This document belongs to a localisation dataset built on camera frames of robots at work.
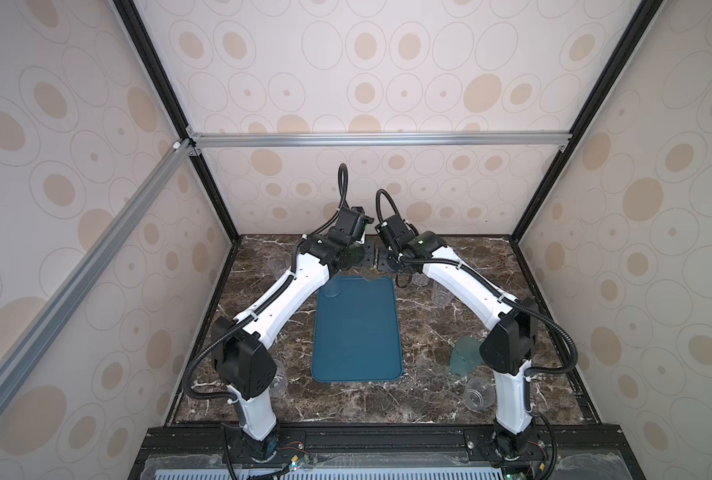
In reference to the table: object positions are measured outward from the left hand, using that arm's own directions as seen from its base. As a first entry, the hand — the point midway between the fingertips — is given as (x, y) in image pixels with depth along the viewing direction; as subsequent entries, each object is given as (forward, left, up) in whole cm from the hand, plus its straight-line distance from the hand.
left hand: (377, 246), depth 79 cm
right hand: (+2, -3, -9) cm, 9 cm away
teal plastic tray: (-12, +6, -28) cm, 31 cm away
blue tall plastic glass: (+4, +15, -26) cm, 30 cm away
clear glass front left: (-28, +27, -27) cm, 48 cm away
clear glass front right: (-30, -28, -27) cm, 49 cm away
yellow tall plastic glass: (-4, +2, -6) cm, 8 cm away
